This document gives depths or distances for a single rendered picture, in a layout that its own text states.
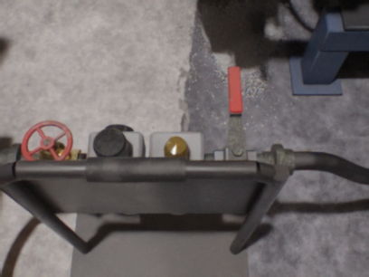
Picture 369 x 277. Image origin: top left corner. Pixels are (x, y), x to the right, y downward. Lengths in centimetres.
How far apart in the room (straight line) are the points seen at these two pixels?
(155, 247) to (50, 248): 26
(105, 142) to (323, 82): 81
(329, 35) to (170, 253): 64
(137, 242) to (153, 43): 59
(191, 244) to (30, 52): 74
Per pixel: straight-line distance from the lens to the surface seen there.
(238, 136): 65
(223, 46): 131
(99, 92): 125
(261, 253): 108
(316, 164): 68
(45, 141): 63
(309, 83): 127
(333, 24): 110
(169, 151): 60
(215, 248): 106
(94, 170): 52
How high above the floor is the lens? 105
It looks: 65 degrees down
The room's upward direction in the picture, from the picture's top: straight up
